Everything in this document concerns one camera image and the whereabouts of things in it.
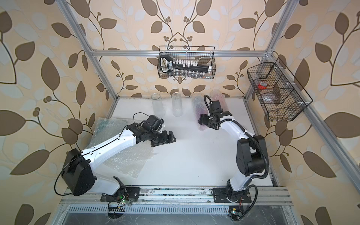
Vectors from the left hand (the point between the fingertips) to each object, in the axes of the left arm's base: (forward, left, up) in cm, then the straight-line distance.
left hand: (169, 139), depth 80 cm
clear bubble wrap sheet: (+12, +44, -9) cm, 47 cm away
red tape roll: (+25, -54, +20) cm, 63 cm away
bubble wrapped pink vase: (+43, -35, -5) cm, 55 cm away
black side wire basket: (+15, -61, +21) cm, 66 cm away
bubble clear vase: (+30, -3, -7) cm, 31 cm away
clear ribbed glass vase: (+30, +11, -8) cm, 33 cm away
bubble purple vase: (+30, -20, -5) cm, 36 cm away
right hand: (+15, -21, -4) cm, 27 cm away
